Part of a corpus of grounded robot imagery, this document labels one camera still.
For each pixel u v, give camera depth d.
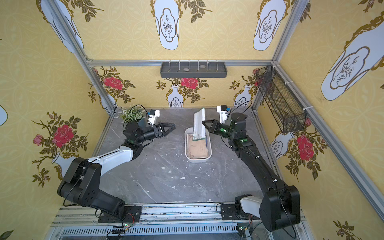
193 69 0.93
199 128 0.78
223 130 0.66
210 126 0.75
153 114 0.73
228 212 0.73
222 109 0.70
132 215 0.73
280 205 0.40
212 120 0.71
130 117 0.95
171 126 0.71
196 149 0.96
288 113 0.87
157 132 0.69
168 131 0.78
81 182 0.44
